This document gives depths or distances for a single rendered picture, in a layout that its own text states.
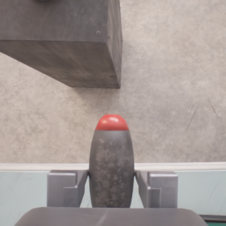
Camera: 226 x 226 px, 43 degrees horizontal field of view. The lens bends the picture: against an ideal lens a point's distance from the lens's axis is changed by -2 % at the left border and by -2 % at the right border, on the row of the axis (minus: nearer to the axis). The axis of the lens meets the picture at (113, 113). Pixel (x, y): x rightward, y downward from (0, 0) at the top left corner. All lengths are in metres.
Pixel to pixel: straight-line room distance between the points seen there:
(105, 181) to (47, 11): 0.43
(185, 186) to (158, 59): 1.06
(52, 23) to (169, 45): 0.93
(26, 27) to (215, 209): 0.42
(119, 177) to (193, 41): 1.29
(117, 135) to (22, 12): 0.44
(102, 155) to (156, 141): 1.21
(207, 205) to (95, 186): 0.23
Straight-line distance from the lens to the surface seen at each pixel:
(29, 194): 0.39
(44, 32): 0.54
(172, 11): 1.45
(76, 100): 1.38
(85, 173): 0.16
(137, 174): 0.16
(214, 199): 0.38
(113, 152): 0.16
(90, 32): 0.53
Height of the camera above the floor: 1.35
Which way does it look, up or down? 87 degrees down
